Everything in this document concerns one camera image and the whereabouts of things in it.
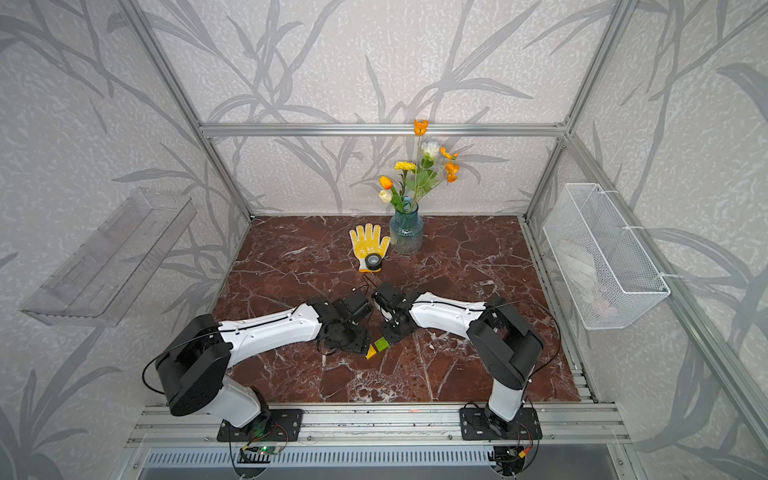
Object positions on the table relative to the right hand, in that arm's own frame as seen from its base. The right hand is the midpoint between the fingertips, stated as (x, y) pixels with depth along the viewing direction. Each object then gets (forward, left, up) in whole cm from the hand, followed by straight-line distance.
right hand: (392, 331), depth 89 cm
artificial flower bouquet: (+46, -14, +27) cm, 56 cm away
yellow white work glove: (+35, +10, -1) cm, 36 cm away
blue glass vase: (+31, -5, +10) cm, 33 cm away
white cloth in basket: (+8, -51, +21) cm, 56 cm away
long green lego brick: (-4, +3, 0) cm, 5 cm away
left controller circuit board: (-29, +29, 0) cm, 41 cm away
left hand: (-5, +9, +2) cm, 11 cm away
